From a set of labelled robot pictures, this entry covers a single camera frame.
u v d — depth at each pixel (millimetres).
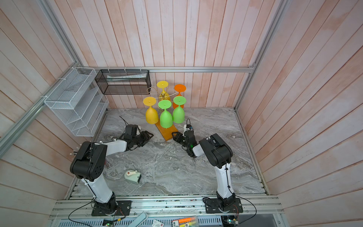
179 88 854
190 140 810
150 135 920
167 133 1002
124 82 1048
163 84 882
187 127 942
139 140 854
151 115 837
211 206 730
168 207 749
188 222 699
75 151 781
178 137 900
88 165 485
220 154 556
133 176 784
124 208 736
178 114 835
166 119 821
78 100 731
